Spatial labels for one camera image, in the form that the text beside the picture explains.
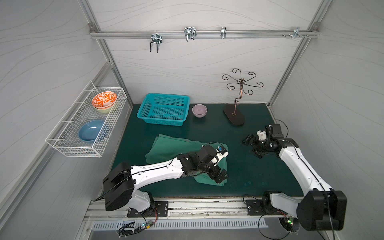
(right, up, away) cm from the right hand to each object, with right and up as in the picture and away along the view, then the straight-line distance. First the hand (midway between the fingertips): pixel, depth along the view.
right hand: (244, 145), depth 82 cm
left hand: (-14, -10, -10) cm, 20 cm away
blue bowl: (-73, +10, -17) cm, 76 cm away
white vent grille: (-32, -35, -12) cm, 49 cm away
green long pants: (-47, -3, +9) cm, 48 cm away
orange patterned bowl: (-74, +25, -8) cm, 79 cm away
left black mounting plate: (-46, -31, -9) cm, 56 cm away
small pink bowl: (-25, +21, +30) cm, 44 cm away
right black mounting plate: (+5, -29, -10) cm, 31 cm away
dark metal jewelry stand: (0, +21, +32) cm, 38 cm away
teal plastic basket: (-53, +23, +36) cm, 68 cm away
